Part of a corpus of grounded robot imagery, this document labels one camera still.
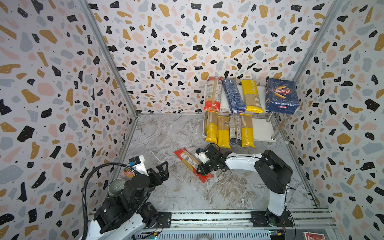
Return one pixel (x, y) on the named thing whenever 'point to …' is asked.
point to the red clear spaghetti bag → (213, 94)
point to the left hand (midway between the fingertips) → (162, 164)
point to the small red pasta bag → (193, 163)
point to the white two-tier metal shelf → (264, 129)
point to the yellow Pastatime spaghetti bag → (252, 100)
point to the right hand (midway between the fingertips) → (195, 169)
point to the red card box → (313, 236)
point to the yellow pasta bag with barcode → (247, 133)
